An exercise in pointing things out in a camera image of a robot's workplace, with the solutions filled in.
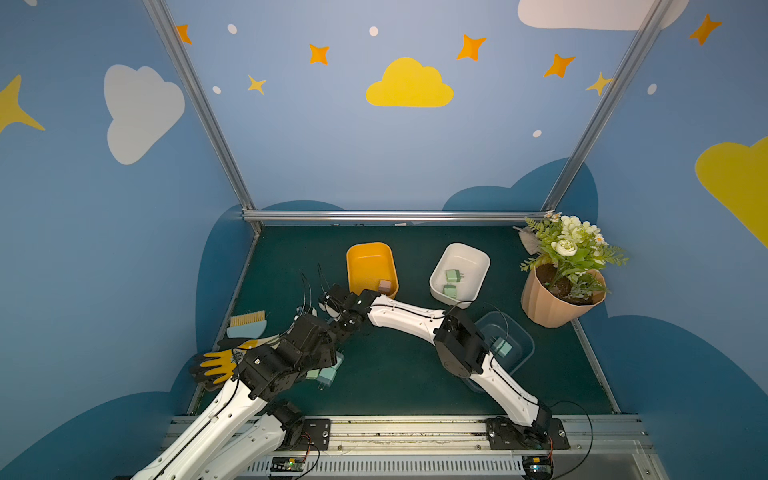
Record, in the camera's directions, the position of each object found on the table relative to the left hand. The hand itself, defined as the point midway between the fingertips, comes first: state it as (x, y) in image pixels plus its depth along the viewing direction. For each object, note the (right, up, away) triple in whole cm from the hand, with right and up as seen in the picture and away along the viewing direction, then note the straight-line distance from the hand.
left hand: (327, 343), depth 75 cm
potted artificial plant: (+65, +19, +7) cm, 68 cm away
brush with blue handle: (-28, 0, +19) cm, 34 cm away
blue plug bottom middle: (-2, -12, +7) cm, 14 cm away
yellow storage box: (+9, +19, +35) cm, 41 cm away
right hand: (+1, 0, +18) cm, 18 cm away
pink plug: (+15, +12, +26) cm, 32 cm away
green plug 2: (+37, +10, +26) cm, 47 cm away
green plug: (+39, +15, +29) cm, 51 cm away
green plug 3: (+50, -5, +14) cm, 52 cm away
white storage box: (+48, +20, +35) cm, 62 cm away
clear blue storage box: (+53, -3, +16) cm, 55 cm away
